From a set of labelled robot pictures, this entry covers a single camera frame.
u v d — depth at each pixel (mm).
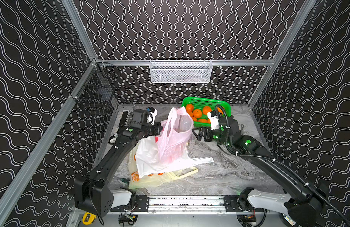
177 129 950
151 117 635
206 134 618
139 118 596
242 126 1065
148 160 863
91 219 689
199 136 639
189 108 1118
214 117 631
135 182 797
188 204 763
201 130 624
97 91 920
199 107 1143
